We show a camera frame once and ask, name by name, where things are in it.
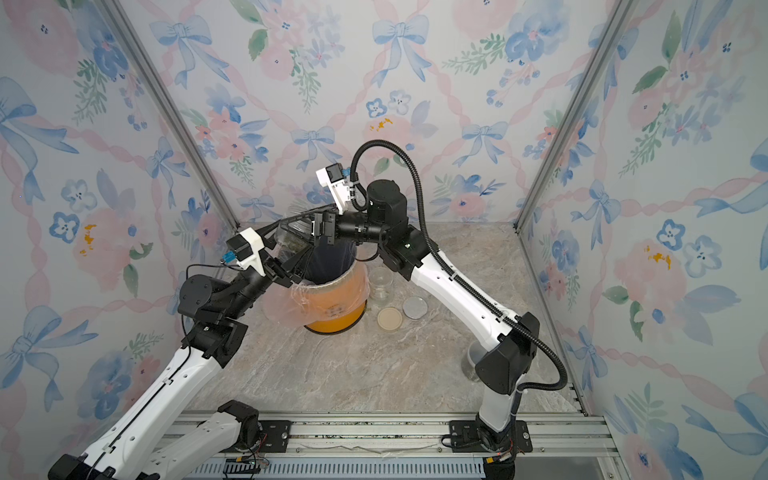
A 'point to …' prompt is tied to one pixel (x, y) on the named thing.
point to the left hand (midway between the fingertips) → (301, 232)
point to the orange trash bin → (336, 306)
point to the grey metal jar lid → (415, 307)
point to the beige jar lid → (389, 318)
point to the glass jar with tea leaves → (381, 284)
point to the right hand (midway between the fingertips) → (294, 221)
